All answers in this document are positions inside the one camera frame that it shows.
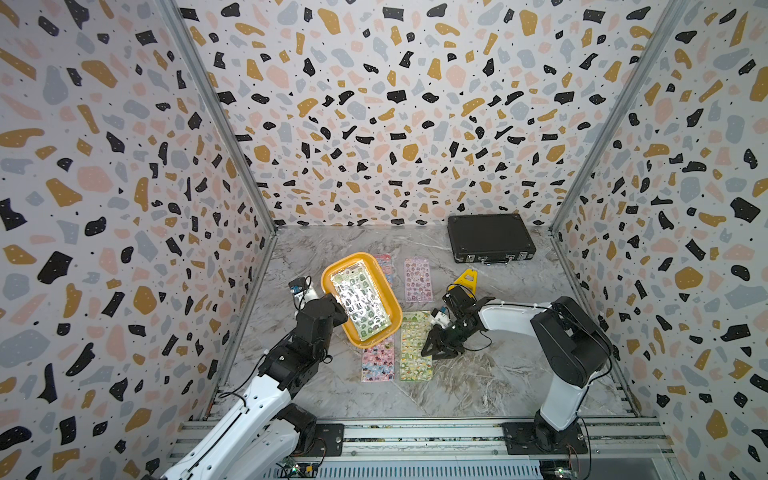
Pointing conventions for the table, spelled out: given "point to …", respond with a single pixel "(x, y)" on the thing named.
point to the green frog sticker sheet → (361, 301)
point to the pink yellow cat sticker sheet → (378, 361)
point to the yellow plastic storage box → (339, 261)
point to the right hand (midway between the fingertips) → (427, 355)
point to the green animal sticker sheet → (414, 326)
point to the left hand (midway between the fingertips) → (336, 294)
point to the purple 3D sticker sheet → (418, 286)
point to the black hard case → (489, 239)
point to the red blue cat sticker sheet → (386, 264)
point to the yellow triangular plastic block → (470, 285)
